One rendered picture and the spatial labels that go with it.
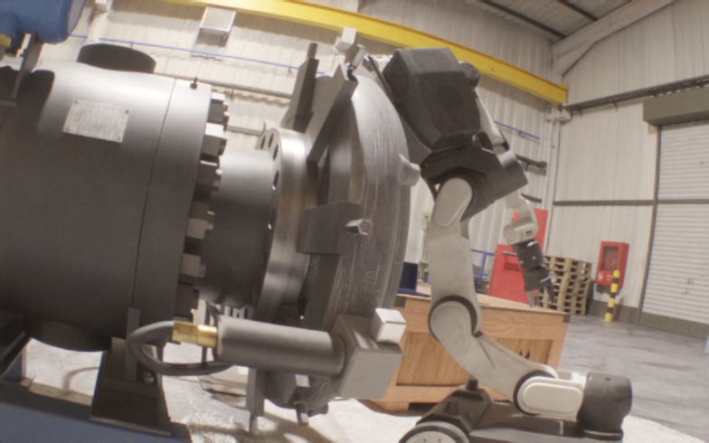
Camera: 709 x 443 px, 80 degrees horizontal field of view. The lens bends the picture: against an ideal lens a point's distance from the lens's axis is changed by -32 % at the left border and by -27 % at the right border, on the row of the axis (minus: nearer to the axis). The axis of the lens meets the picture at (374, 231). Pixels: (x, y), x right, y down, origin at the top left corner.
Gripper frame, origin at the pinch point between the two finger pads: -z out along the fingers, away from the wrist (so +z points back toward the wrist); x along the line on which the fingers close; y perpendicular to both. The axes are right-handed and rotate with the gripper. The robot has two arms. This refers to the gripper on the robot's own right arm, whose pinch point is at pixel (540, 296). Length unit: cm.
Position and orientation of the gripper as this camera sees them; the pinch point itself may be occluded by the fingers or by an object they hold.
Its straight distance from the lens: 184.0
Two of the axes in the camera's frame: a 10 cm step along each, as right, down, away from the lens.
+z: -3.1, -9.5, 0.5
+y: -8.4, 2.5, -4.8
